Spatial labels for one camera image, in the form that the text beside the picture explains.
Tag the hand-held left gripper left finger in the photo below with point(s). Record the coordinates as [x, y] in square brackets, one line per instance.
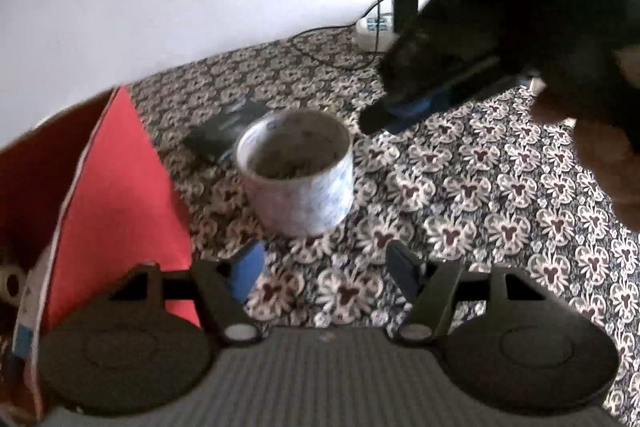
[247, 269]

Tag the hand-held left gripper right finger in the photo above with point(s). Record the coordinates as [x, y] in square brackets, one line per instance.
[402, 267]

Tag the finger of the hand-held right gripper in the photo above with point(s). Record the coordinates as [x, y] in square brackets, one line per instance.
[425, 107]

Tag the patterned tape roll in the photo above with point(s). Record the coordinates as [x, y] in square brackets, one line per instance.
[300, 202]

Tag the black packet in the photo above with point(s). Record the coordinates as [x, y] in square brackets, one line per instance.
[225, 127]

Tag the red cardboard box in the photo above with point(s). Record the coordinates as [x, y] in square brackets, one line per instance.
[120, 187]

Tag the white power strip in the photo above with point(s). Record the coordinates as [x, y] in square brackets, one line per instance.
[372, 38]

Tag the floral patterned tablecloth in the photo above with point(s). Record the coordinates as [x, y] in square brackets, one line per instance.
[475, 187]

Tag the black charger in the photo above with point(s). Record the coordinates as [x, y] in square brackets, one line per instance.
[405, 7]

